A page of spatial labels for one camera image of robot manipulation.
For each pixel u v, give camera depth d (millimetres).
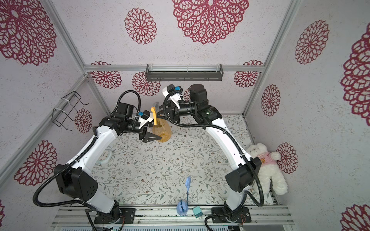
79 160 448
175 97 547
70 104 794
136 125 617
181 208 685
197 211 739
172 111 545
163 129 681
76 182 422
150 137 649
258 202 403
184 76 879
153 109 515
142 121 615
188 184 637
